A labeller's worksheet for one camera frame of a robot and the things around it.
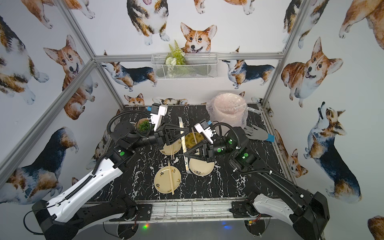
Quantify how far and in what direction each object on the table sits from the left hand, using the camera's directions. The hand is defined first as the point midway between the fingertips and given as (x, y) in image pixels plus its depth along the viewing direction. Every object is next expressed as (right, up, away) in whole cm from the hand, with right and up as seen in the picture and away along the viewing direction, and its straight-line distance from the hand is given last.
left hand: (187, 132), depth 50 cm
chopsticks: (-12, -28, +33) cm, 45 cm away
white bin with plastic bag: (+23, +11, +44) cm, 51 cm away
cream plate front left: (-17, -29, +33) cm, 47 cm away
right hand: (-1, -9, +3) cm, 10 cm away
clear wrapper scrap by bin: (+33, +9, +32) cm, 47 cm away
